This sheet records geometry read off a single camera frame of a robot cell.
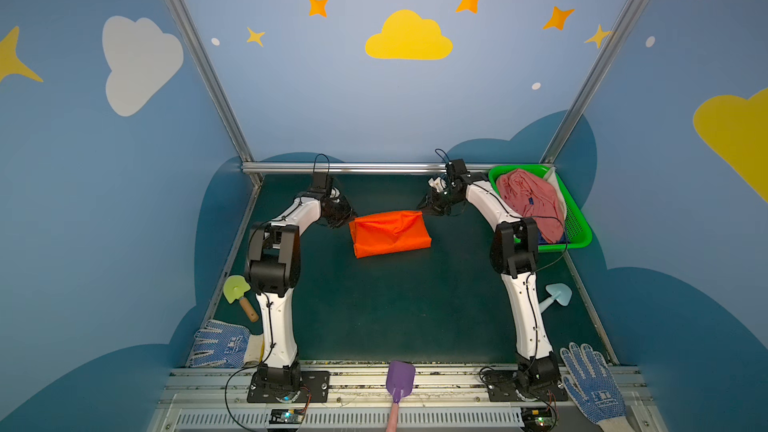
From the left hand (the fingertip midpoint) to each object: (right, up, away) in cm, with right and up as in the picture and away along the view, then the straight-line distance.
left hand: (360, 212), depth 101 cm
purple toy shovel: (+13, -42, -26) cm, 51 cm away
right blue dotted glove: (+63, -45, -26) cm, 81 cm away
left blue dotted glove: (-37, -36, -20) cm, 55 cm away
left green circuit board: (-15, -49, -29) cm, 59 cm away
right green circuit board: (+46, -50, -29) cm, 74 cm away
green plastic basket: (+74, -6, -2) cm, 74 cm away
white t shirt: (+72, +13, +9) cm, 73 cm away
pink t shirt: (+61, +5, +4) cm, 61 cm away
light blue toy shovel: (+62, -24, -11) cm, 68 cm away
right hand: (+21, +2, +3) cm, 22 cm away
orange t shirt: (+10, -7, +1) cm, 12 cm away
